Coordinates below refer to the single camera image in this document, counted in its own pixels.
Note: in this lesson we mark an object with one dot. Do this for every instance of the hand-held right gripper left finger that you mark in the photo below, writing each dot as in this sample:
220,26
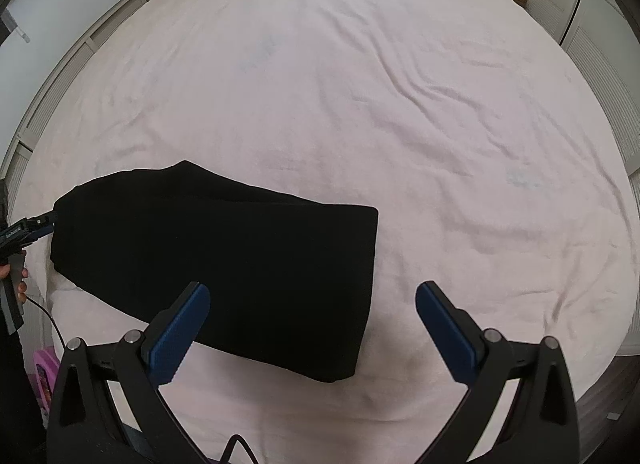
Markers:
177,339

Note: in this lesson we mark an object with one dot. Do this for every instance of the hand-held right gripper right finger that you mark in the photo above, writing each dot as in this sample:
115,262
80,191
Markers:
442,334

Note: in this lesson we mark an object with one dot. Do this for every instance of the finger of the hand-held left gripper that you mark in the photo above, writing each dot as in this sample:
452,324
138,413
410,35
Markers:
42,224

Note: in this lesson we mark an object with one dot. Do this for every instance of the black pants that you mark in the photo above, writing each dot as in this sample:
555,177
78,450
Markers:
225,269

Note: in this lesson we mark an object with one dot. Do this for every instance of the person's left hand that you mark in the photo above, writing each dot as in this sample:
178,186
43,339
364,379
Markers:
22,291

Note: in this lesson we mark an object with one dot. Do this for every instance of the pink plastic container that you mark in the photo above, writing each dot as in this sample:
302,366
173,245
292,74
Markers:
44,374

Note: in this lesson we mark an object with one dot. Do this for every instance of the bed with pink sheet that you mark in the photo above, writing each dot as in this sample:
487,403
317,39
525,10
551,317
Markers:
375,119

